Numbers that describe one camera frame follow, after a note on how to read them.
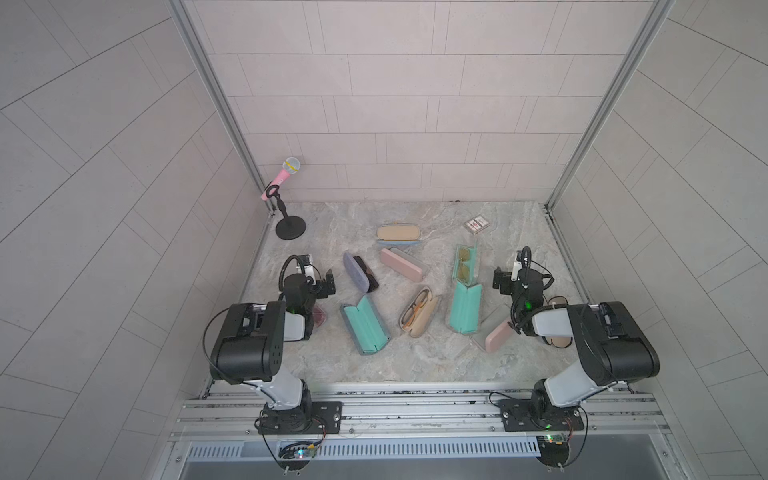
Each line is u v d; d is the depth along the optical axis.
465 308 0.89
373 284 0.96
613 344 0.46
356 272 0.91
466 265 0.98
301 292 0.70
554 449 0.68
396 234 1.08
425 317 0.87
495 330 0.79
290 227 1.08
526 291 0.70
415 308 0.87
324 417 0.71
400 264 0.93
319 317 0.86
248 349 0.44
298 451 0.65
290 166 0.92
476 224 1.09
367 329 0.85
